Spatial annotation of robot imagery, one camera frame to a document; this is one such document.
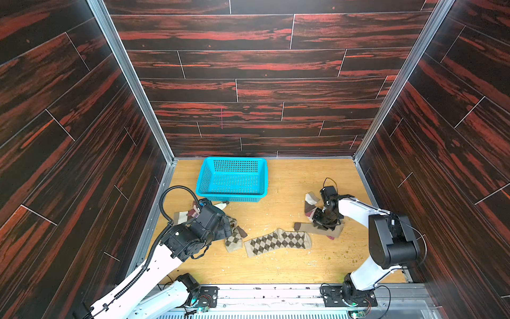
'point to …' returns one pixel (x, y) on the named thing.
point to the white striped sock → (311, 201)
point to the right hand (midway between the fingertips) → (319, 224)
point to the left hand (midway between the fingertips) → (223, 227)
